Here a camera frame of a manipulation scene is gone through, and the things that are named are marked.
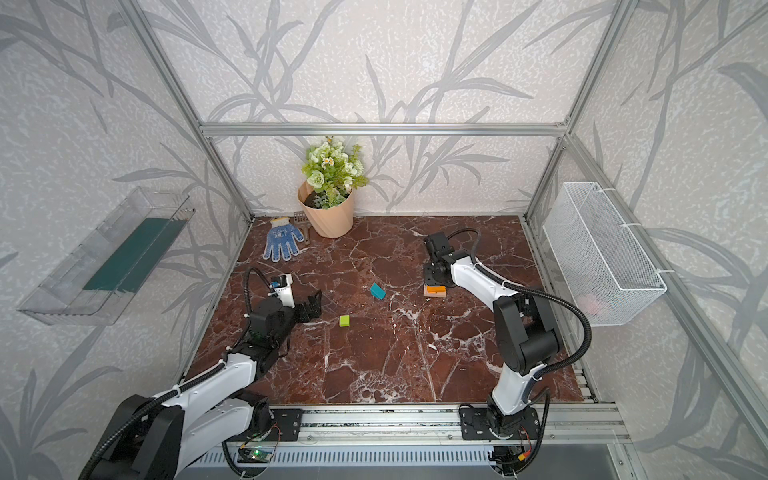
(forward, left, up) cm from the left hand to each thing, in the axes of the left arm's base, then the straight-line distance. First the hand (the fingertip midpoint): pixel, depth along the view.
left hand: (312, 283), depth 87 cm
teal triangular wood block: (+4, -18, -11) cm, 22 cm away
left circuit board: (-41, +8, -12) cm, 43 cm away
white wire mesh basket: (-8, -69, +24) cm, 74 cm away
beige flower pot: (+27, -1, +2) cm, 27 cm away
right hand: (+9, -38, -4) cm, 39 cm away
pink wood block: (+3, -35, -10) cm, 36 cm away
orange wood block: (+4, -38, -9) cm, 39 cm away
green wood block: (-7, -9, -11) cm, 16 cm away
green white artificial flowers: (+34, -3, +14) cm, 37 cm away
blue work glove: (+25, +20, -12) cm, 34 cm away
